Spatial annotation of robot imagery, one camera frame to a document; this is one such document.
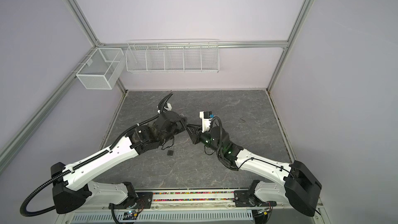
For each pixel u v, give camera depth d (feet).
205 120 2.14
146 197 2.48
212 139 1.84
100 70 3.24
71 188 1.31
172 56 3.42
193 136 2.19
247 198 2.15
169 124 1.66
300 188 1.34
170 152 2.91
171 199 2.48
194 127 2.16
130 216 2.37
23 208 1.17
